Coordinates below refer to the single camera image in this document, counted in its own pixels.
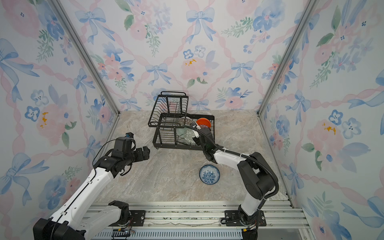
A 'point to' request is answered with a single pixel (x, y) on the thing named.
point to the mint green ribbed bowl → (181, 131)
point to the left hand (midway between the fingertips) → (142, 150)
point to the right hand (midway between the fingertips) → (200, 127)
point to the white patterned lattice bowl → (185, 120)
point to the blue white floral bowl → (209, 174)
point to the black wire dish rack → (173, 129)
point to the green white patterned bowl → (187, 137)
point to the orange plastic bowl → (204, 121)
